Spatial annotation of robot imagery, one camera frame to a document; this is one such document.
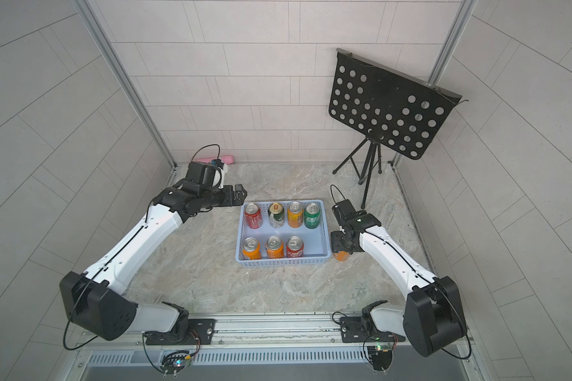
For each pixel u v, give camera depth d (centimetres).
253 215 88
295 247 79
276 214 87
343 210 65
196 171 59
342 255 82
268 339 71
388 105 75
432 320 39
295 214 89
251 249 78
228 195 68
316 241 93
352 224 57
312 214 88
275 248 79
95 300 37
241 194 69
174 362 65
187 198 53
